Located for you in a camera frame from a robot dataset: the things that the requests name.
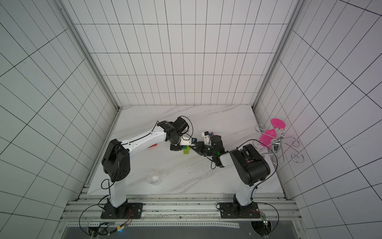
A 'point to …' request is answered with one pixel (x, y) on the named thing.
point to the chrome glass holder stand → (278, 147)
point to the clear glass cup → (153, 178)
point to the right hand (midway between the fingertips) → (191, 143)
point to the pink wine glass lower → (266, 140)
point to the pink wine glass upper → (278, 123)
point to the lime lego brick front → (186, 151)
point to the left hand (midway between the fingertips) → (176, 146)
